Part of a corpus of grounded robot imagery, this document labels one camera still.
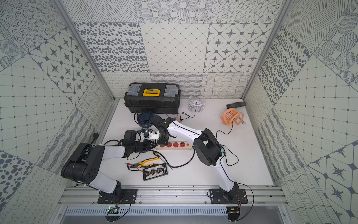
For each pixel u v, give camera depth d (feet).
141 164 2.75
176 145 2.97
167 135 2.56
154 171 2.68
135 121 3.21
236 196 2.09
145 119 3.29
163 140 2.62
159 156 2.89
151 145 2.85
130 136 2.47
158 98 3.24
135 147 2.60
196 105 3.53
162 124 2.20
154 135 2.63
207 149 1.73
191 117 3.53
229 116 3.13
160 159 2.88
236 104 3.77
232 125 3.30
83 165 1.50
